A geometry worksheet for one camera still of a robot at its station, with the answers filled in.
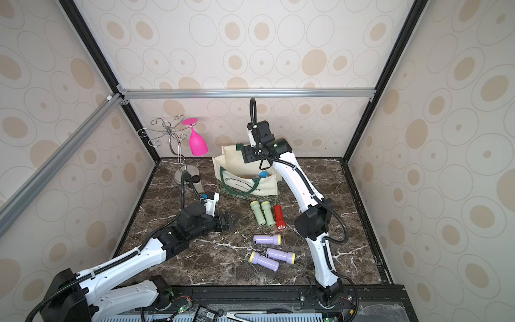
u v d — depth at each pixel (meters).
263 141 0.64
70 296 0.39
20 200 0.53
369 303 0.74
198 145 0.95
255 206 0.95
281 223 0.90
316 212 0.52
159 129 0.88
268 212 0.94
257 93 1.19
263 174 0.99
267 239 0.86
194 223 0.60
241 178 0.84
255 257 0.80
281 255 0.81
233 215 0.69
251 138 0.68
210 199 0.70
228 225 0.68
